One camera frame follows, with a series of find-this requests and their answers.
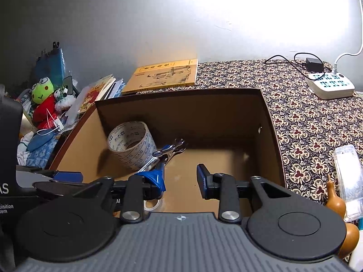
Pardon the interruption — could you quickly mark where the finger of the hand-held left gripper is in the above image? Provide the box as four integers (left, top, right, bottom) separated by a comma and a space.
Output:
32, 171, 86, 202

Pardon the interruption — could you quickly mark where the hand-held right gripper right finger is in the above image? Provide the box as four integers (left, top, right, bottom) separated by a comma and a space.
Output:
196, 163, 302, 223

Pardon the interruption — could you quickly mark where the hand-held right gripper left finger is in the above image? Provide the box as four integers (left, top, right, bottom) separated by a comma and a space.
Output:
71, 163, 167, 224

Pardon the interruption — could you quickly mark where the blue white marker pen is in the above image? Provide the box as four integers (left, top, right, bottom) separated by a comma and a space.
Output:
140, 157, 161, 173

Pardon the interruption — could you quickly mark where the printed packing tape roll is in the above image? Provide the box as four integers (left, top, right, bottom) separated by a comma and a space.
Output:
107, 121, 157, 172

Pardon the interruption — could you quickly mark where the metal spring clamp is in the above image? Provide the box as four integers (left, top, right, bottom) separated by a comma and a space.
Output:
136, 138, 188, 176

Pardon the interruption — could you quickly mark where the brown cardboard box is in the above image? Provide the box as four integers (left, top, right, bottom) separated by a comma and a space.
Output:
47, 88, 287, 219

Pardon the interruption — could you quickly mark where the small clear tape roll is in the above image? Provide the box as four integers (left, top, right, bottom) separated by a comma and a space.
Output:
143, 198, 162, 211

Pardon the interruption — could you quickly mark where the crumpled blue white cloth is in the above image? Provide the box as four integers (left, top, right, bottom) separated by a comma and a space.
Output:
16, 132, 59, 168

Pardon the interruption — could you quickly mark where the green frog plush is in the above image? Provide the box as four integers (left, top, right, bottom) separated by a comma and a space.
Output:
31, 75, 57, 129

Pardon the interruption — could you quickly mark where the panda plush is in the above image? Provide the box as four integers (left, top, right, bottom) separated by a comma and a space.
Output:
54, 86, 76, 112

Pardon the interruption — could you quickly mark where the stack of booklets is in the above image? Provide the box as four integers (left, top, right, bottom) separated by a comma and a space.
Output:
78, 74, 125, 114

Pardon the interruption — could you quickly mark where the blue bag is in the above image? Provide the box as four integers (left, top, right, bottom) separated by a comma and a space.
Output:
34, 42, 71, 91

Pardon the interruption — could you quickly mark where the yellow book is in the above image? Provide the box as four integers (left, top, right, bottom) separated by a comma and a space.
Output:
120, 59, 198, 95

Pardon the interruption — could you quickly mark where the floral patterned tablecloth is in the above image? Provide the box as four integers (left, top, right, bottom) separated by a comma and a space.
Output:
196, 59, 363, 264

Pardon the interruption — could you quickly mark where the brown gourd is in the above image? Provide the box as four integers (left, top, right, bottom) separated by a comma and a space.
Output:
325, 174, 352, 260

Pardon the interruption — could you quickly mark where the clear plastic case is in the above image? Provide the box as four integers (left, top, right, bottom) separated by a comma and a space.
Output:
333, 144, 363, 223

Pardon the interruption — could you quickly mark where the white power strip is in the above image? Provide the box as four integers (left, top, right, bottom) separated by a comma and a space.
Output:
307, 72, 356, 100

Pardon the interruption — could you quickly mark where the black power adapter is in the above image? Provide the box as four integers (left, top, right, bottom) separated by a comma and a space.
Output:
306, 57, 324, 73

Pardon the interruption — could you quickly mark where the black cable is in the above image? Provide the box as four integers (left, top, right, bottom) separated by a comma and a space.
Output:
265, 52, 332, 73

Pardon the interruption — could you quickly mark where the white power cable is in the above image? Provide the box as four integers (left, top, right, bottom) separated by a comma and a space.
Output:
332, 0, 363, 75

